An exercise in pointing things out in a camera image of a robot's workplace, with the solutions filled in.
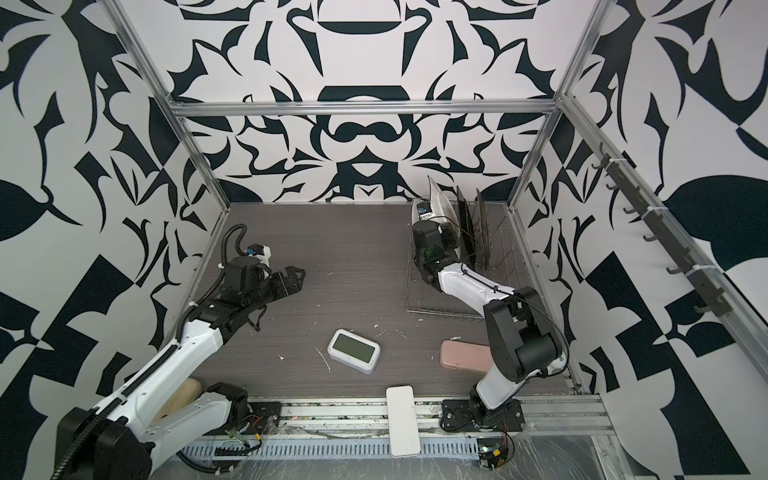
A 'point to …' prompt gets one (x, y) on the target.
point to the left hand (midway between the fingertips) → (293, 271)
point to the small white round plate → (415, 212)
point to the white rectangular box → (402, 421)
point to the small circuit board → (491, 456)
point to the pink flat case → (461, 355)
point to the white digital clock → (353, 351)
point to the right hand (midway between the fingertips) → (452, 221)
